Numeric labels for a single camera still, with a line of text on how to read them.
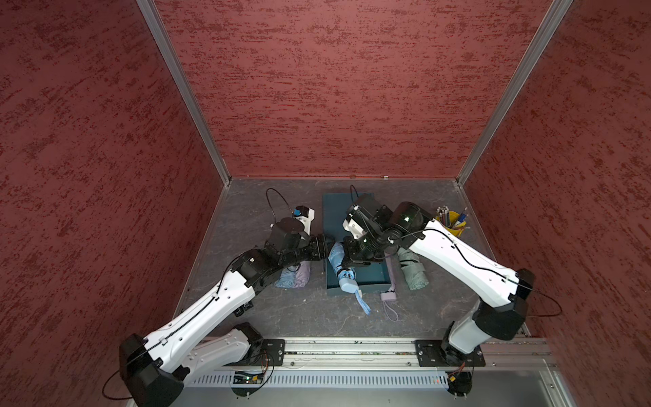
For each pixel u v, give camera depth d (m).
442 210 0.89
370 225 0.51
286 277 0.81
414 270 0.87
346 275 0.64
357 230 0.61
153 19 0.72
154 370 0.37
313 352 0.76
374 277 0.76
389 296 0.84
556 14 0.71
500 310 0.42
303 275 0.85
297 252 0.59
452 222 0.95
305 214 0.65
